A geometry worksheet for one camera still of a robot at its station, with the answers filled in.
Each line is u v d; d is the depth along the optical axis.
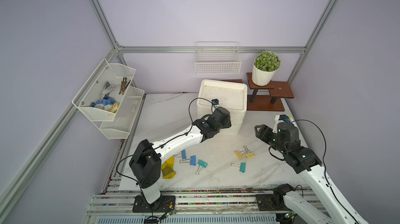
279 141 0.57
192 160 0.88
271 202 0.73
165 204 0.73
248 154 0.90
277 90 1.04
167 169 0.83
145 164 0.44
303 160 0.49
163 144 0.47
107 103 0.71
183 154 0.90
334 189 0.43
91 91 0.70
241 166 0.85
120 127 0.75
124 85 0.82
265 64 0.84
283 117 0.65
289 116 0.66
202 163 0.87
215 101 0.73
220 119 0.61
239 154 0.90
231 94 0.88
